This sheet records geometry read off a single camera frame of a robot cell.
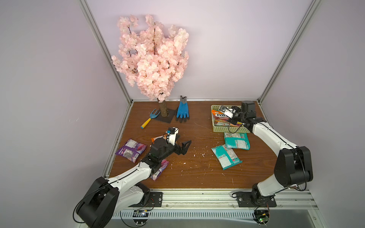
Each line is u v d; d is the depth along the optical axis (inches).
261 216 27.4
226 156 34.2
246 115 26.8
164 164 33.3
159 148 24.3
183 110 44.0
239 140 36.4
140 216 28.5
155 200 28.8
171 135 27.4
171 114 43.9
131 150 35.3
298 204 28.7
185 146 28.1
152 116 43.4
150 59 21.9
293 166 17.2
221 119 37.3
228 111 29.9
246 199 28.6
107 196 16.1
